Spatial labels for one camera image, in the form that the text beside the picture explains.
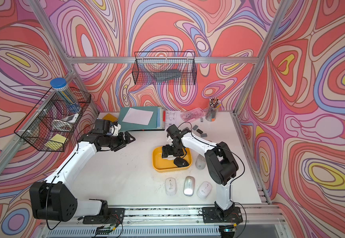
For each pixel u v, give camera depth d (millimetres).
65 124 706
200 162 901
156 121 1113
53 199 399
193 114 1190
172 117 1162
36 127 664
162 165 898
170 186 807
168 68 969
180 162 904
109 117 1136
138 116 1160
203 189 800
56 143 638
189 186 818
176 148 772
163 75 885
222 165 497
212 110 1076
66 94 740
